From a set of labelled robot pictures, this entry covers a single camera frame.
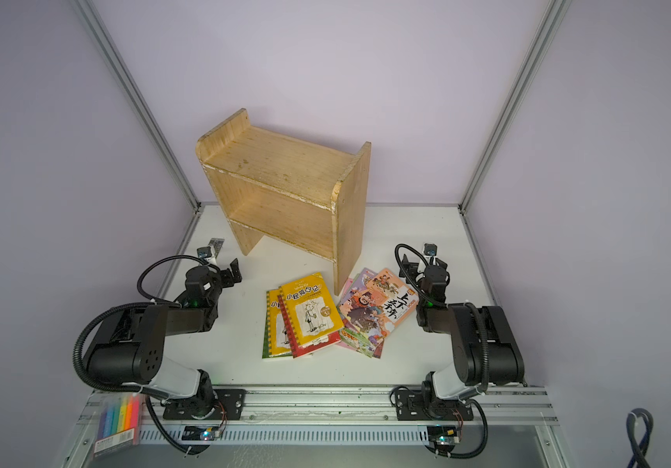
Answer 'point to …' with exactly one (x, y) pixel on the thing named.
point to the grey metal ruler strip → (217, 244)
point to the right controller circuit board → (443, 435)
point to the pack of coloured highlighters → (119, 423)
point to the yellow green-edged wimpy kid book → (276, 339)
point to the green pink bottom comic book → (347, 339)
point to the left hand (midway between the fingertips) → (221, 262)
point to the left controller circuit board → (200, 433)
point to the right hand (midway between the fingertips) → (417, 261)
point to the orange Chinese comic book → (390, 299)
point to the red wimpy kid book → (295, 348)
